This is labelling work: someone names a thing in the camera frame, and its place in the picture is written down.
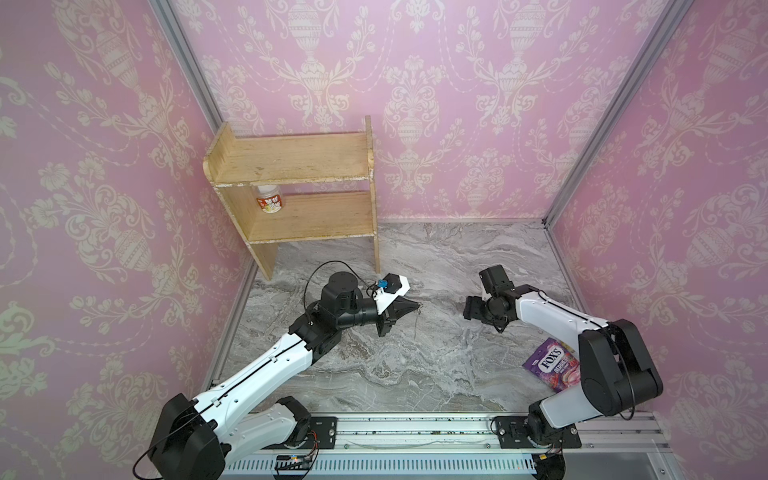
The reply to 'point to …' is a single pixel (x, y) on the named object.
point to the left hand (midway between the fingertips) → (416, 308)
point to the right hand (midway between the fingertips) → (475, 313)
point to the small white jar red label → (269, 198)
